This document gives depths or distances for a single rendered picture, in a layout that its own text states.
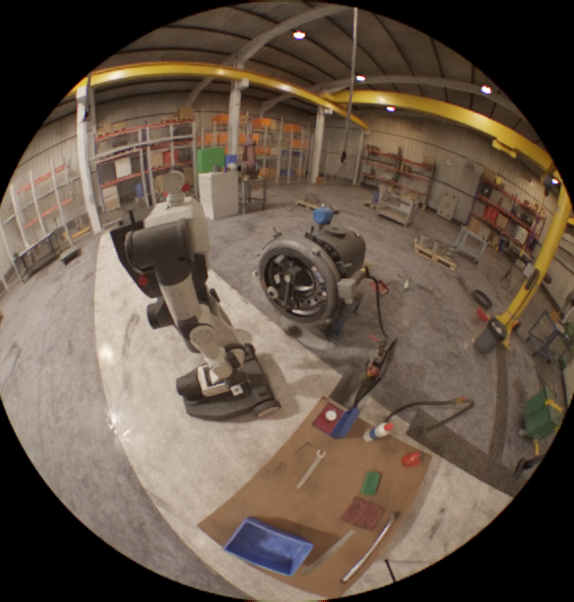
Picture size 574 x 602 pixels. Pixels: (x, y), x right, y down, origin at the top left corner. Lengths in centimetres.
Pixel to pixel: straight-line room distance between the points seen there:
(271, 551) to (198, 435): 96
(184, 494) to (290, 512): 82
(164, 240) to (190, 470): 145
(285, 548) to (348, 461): 55
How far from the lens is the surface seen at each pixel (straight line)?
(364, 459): 113
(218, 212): 507
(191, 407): 148
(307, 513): 107
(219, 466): 154
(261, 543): 111
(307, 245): 129
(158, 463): 171
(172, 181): 62
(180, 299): 52
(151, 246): 45
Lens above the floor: 150
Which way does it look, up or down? 41 degrees down
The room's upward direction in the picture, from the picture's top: 5 degrees clockwise
